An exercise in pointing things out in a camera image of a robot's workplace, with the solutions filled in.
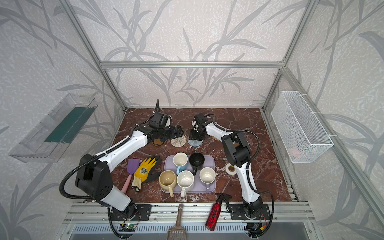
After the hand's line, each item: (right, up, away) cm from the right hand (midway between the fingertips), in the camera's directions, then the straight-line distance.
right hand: (191, 133), depth 101 cm
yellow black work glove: (-23, -20, -15) cm, 34 cm away
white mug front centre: (-2, -24, -19) cm, 31 cm away
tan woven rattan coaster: (+17, -3, 0) cm, 17 cm away
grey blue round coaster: (+3, -6, -2) cm, 7 cm away
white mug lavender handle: (+11, -23, -17) cm, 30 cm away
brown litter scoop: (-4, -43, -32) cm, 54 cm away
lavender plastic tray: (+13, -28, -21) cm, 37 cm away
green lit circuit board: (-28, -42, -30) cm, 59 cm away
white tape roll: (+24, -22, -15) cm, 35 cm away
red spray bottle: (+14, -35, -31) cm, 48 cm away
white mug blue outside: (-5, -15, -12) cm, 20 cm away
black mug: (+4, -16, -12) cm, 20 cm away
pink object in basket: (+53, -7, -28) cm, 61 cm away
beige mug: (-12, -25, -17) cm, 33 cm away
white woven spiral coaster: (-8, -5, 0) cm, 10 cm away
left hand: (-5, +4, -16) cm, 17 cm away
